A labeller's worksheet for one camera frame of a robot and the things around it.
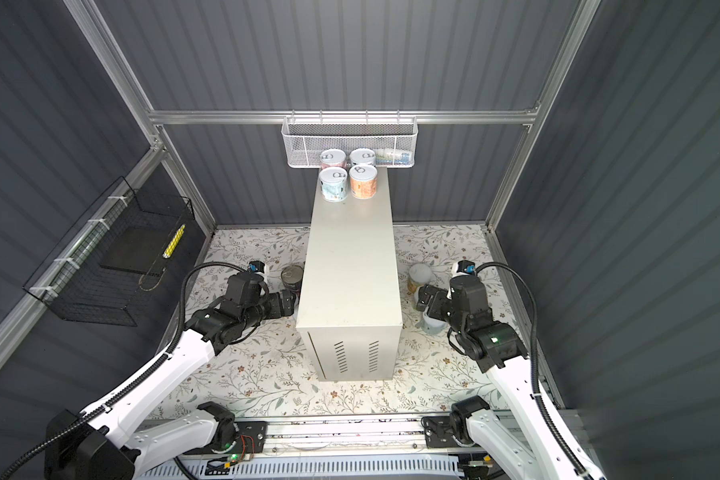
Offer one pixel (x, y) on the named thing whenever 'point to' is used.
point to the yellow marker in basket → (168, 251)
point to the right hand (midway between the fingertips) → (439, 294)
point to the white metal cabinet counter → (349, 320)
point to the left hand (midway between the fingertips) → (280, 296)
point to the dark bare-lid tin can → (292, 277)
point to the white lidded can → (432, 325)
